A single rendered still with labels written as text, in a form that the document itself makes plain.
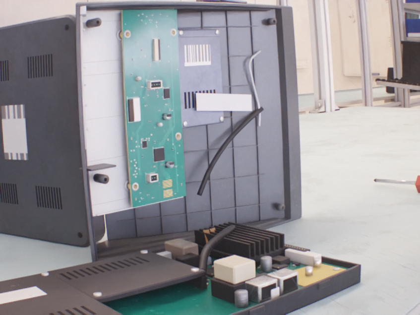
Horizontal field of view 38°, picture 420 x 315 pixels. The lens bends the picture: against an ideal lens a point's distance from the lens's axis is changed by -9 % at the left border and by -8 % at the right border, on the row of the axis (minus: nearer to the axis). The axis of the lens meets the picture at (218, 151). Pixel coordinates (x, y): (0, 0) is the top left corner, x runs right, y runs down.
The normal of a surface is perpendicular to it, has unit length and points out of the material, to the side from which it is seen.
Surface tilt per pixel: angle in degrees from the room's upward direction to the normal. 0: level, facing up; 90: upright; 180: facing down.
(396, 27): 90
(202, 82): 90
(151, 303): 0
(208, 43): 90
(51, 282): 0
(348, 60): 90
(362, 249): 0
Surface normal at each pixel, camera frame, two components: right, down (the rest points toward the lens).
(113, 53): 0.69, 0.07
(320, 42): -0.66, 0.14
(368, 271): -0.05, -0.99
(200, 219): 0.34, 0.11
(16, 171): -0.44, 0.15
